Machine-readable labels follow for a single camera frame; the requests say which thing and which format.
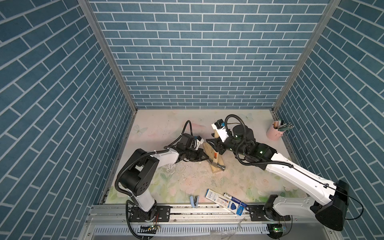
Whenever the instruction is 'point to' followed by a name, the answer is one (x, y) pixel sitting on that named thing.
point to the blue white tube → (231, 198)
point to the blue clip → (194, 200)
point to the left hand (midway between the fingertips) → (211, 159)
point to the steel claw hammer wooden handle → (216, 155)
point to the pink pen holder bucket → (274, 134)
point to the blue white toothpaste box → (229, 204)
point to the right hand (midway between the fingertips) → (211, 138)
